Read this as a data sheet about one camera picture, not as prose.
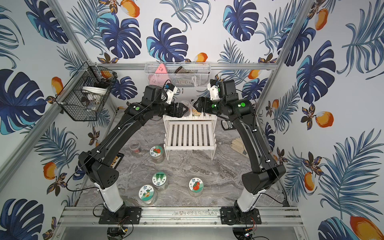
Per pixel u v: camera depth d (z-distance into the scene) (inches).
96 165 17.5
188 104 29.8
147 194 28.9
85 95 36.3
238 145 39.5
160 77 35.2
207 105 24.3
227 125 43.6
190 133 36.2
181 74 36.4
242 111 18.9
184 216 29.4
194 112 31.4
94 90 31.4
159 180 30.7
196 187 30.1
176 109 26.6
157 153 34.6
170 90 26.0
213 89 25.2
